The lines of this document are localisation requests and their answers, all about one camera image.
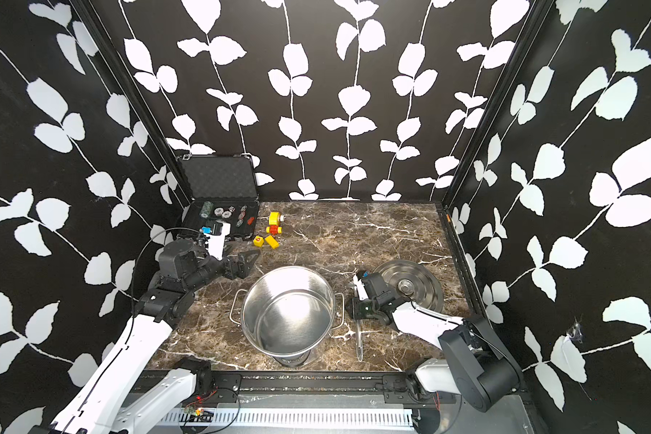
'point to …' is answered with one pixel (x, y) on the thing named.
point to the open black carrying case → (221, 187)
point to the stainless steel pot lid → (414, 283)
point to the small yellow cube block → (258, 241)
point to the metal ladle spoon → (359, 342)
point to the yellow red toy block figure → (274, 222)
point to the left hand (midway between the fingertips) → (248, 244)
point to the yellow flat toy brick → (272, 241)
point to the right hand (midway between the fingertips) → (347, 302)
